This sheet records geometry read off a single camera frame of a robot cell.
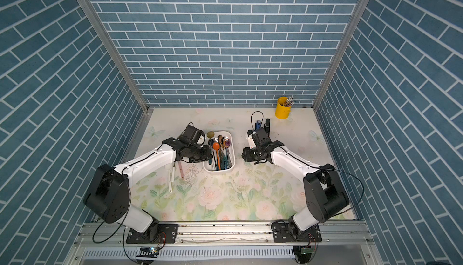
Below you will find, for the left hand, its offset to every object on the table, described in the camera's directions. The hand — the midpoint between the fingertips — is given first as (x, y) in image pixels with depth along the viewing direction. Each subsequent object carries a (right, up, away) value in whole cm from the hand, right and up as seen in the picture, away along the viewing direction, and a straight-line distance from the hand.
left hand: (216, 157), depth 86 cm
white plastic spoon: (-23, -12, +2) cm, 26 cm away
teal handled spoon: (+4, -3, +9) cm, 10 cm away
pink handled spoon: (-19, -8, +5) cm, 21 cm away
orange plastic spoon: (-2, +4, +13) cm, 13 cm away
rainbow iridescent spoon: (+4, +5, +14) cm, 15 cm away
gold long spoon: (0, +7, +14) cm, 16 cm away
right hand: (+15, 0, +3) cm, 15 cm away
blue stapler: (+22, +15, +25) cm, 37 cm away
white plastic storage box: (+2, +4, +13) cm, 14 cm away
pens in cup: (+40, +29, +16) cm, 52 cm away
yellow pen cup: (+38, +23, +25) cm, 51 cm away
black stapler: (+28, +15, +19) cm, 37 cm away
